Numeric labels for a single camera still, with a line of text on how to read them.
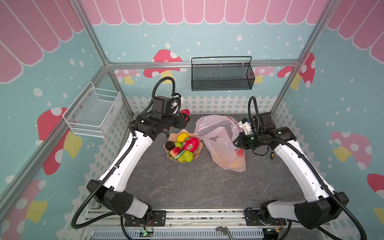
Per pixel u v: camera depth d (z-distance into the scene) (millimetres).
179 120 623
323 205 376
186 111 708
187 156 851
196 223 740
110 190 393
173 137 1001
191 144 912
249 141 636
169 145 937
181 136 990
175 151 895
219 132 837
